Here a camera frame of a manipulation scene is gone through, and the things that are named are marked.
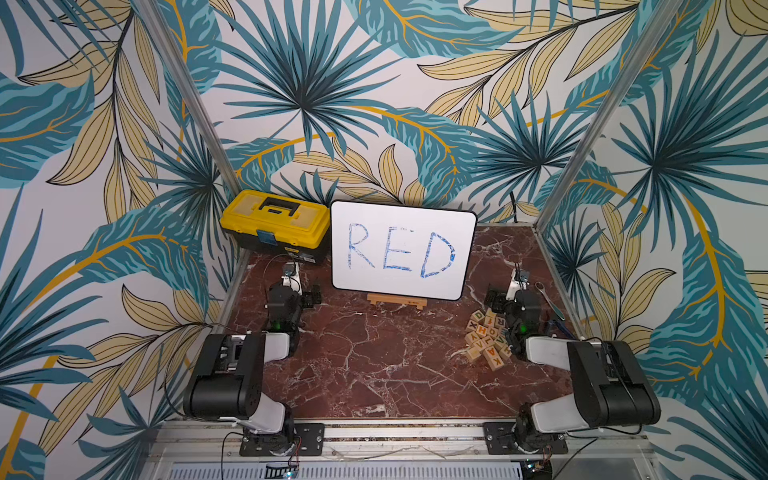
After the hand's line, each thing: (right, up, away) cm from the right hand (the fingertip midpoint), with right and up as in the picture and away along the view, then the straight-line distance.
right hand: (509, 286), depth 92 cm
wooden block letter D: (-10, -9, 0) cm, 13 cm away
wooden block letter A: (-8, -18, -6) cm, 21 cm away
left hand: (-64, +2, 0) cm, 64 cm away
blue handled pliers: (+14, -12, 0) cm, 18 cm away
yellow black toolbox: (-67, +19, +5) cm, 70 cm away
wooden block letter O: (-6, -14, -2) cm, 15 cm away
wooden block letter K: (-7, -21, -8) cm, 24 cm away
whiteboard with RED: (-33, +11, -5) cm, 35 cm away
